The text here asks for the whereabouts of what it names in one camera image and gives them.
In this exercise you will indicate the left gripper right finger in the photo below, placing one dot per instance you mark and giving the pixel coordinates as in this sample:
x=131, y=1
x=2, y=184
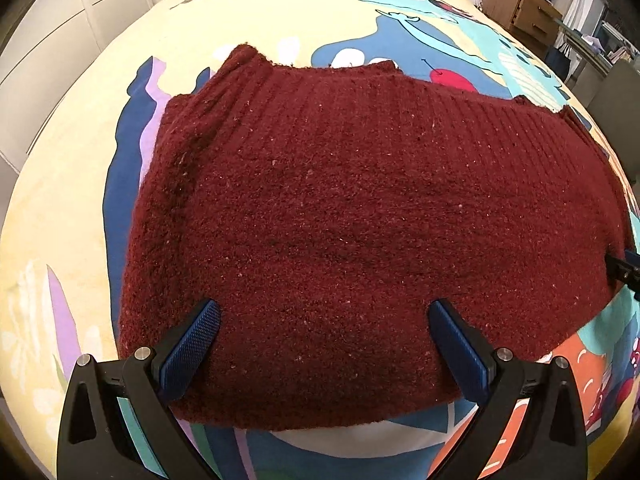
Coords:
x=551, y=442

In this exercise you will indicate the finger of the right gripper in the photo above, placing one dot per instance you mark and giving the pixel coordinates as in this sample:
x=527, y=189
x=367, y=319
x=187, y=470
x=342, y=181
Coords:
x=632, y=257
x=622, y=271

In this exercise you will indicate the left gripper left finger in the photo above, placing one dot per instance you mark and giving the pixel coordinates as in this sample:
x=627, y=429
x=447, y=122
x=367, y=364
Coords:
x=116, y=423

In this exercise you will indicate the dark red knitted sweater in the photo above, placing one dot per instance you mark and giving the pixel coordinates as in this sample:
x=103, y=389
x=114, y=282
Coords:
x=323, y=209

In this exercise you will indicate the grey chair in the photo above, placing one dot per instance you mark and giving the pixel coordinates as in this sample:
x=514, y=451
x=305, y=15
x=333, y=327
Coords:
x=613, y=102

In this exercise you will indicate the dark blue bag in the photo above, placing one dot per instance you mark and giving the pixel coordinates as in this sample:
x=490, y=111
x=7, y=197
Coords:
x=558, y=61

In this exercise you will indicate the yellow dinosaur print bedsheet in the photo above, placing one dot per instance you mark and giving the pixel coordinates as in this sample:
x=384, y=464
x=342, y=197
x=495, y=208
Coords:
x=65, y=238

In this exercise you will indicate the wooden drawer cabinet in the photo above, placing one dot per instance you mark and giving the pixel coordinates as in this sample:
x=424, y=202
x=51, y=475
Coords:
x=534, y=23

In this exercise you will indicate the white wardrobe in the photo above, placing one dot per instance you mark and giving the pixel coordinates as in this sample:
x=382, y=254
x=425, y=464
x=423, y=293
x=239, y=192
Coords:
x=55, y=42

